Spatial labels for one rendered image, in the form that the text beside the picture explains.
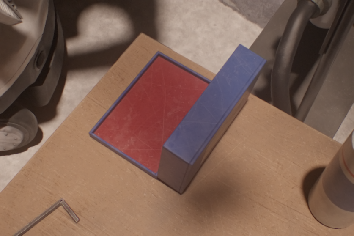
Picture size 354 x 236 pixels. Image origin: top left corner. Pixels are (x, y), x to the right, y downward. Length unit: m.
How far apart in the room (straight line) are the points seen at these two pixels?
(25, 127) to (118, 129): 0.48
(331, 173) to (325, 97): 0.74
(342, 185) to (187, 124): 0.17
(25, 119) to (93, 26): 0.39
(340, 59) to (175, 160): 0.88
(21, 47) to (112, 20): 0.44
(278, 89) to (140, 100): 0.25
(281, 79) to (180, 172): 0.32
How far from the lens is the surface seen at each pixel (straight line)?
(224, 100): 0.54
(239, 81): 0.55
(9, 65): 0.97
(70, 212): 0.62
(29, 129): 1.12
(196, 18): 1.37
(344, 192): 0.53
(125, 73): 0.70
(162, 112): 0.66
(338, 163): 0.51
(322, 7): 0.85
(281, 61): 0.80
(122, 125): 0.65
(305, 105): 1.11
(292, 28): 0.80
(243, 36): 1.34
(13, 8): 0.82
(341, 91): 1.29
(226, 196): 0.62
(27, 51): 1.01
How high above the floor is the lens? 1.05
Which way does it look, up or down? 62 degrees down
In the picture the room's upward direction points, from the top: straight up
